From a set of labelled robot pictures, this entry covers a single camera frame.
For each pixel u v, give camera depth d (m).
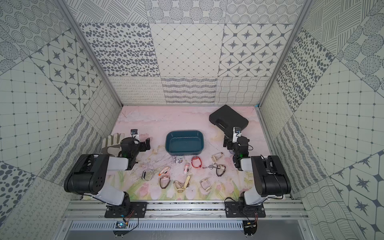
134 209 0.73
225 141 0.86
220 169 0.87
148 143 0.90
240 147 0.73
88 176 0.46
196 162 0.91
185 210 0.76
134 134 0.83
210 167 0.88
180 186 0.81
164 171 0.85
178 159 0.90
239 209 0.68
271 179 0.46
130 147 0.75
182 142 0.99
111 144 0.98
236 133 0.81
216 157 0.91
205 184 0.82
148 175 0.86
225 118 1.07
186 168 0.86
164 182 0.83
